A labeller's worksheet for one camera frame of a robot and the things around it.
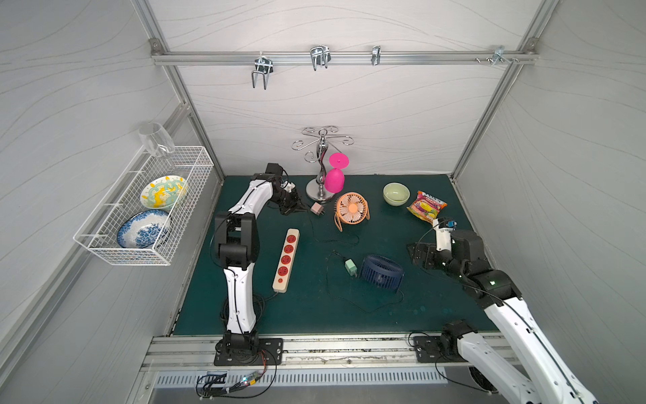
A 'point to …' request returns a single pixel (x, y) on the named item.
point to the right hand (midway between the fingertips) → (422, 244)
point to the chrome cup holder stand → (316, 188)
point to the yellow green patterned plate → (164, 192)
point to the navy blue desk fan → (383, 272)
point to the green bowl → (395, 194)
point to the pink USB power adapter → (317, 209)
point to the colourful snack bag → (426, 206)
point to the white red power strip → (287, 257)
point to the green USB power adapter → (351, 268)
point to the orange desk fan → (351, 208)
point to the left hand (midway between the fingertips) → (309, 206)
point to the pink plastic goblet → (335, 178)
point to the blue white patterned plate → (140, 230)
